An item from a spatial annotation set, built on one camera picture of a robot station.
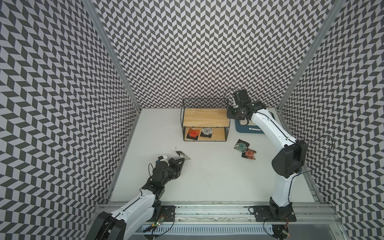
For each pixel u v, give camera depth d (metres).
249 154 0.93
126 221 0.44
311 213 0.75
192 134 1.02
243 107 0.64
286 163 0.49
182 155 0.89
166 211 0.74
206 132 1.02
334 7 0.68
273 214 0.66
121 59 0.94
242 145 0.96
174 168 0.74
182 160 0.81
